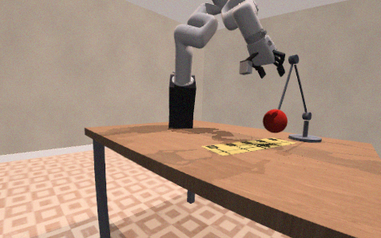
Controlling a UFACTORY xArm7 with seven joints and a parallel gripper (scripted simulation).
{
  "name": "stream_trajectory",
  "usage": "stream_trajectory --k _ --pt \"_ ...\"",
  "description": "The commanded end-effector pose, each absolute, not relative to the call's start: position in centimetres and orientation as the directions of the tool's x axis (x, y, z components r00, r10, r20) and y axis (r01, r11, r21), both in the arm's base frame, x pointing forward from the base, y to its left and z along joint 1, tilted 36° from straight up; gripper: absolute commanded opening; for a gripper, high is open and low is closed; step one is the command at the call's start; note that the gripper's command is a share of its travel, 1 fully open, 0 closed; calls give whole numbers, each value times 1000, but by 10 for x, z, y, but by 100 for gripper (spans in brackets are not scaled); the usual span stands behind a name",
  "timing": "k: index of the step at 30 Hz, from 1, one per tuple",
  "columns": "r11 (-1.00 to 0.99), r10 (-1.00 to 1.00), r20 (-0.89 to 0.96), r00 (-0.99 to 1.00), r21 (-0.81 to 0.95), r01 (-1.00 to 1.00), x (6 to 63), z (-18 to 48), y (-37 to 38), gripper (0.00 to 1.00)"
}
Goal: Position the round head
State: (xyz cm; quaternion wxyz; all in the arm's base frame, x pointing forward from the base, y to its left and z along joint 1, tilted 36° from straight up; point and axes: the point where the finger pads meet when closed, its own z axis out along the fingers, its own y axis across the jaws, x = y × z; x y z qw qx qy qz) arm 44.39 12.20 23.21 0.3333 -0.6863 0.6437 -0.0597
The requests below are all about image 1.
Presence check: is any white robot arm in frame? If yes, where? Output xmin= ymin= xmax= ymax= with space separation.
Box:
xmin=172 ymin=0 xmax=267 ymax=86

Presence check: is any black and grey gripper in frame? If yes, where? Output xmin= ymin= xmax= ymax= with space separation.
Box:
xmin=246 ymin=35 xmax=285 ymax=78

